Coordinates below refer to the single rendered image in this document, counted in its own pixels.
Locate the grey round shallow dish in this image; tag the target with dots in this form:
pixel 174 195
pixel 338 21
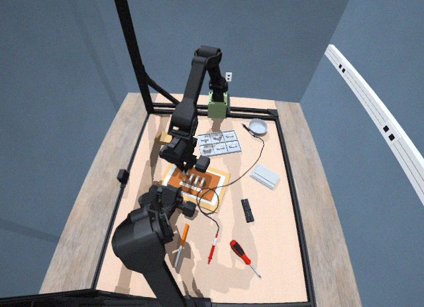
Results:
pixel 258 126

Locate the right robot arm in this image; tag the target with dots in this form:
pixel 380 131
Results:
pixel 139 243

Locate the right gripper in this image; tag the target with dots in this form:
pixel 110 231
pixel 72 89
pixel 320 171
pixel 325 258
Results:
pixel 188 208

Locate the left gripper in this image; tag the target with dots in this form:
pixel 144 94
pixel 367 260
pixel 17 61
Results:
pixel 201 164

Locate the red and black screwdriver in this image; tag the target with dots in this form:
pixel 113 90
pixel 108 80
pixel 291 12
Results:
pixel 239 251

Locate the tan rectangular block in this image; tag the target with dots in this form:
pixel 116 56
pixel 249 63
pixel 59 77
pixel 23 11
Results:
pixel 162 138

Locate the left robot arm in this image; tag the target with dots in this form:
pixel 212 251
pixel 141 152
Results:
pixel 185 114

